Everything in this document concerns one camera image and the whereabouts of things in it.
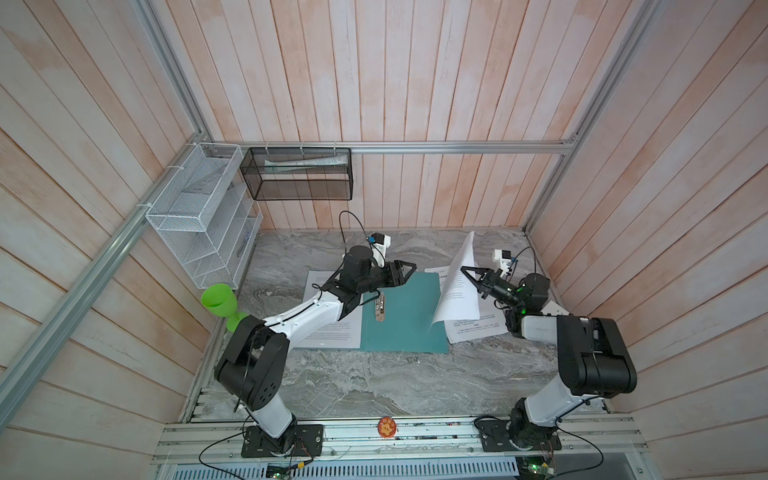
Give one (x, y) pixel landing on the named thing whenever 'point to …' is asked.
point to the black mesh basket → (299, 173)
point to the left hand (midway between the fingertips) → (412, 272)
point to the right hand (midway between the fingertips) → (462, 271)
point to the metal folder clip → (379, 305)
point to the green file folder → (398, 318)
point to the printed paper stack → (492, 321)
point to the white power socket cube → (551, 307)
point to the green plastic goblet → (222, 301)
